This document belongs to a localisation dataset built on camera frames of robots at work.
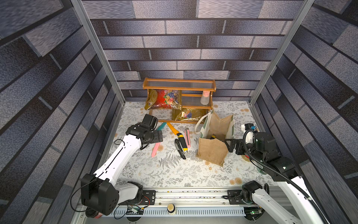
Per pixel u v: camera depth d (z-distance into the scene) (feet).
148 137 2.18
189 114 3.43
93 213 2.07
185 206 2.45
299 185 1.36
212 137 3.20
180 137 3.20
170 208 1.93
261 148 1.67
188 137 3.19
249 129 1.90
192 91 3.85
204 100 3.19
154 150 3.02
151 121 2.06
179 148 3.02
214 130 3.14
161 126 3.41
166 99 3.09
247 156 1.89
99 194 1.26
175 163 2.82
